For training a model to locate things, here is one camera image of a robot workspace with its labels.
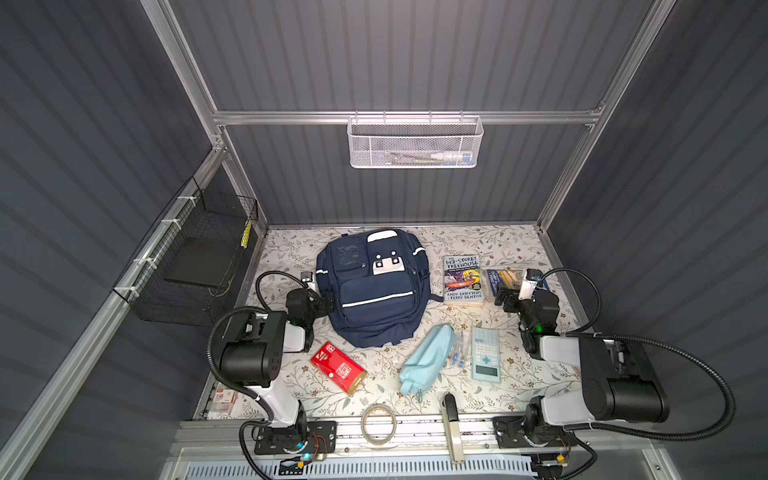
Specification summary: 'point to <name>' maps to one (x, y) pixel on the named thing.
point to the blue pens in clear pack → (459, 355)
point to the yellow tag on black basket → (246, 235)
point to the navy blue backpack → (376, 283)
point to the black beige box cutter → (452, 427)
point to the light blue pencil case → (425, 367)
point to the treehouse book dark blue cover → (512, 277)
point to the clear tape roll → (393, 428)
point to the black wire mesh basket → (181, 272)
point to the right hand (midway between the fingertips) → (520, 284)
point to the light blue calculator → (486, 354)
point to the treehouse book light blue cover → (463, 280)
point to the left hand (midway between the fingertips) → (318, 290)
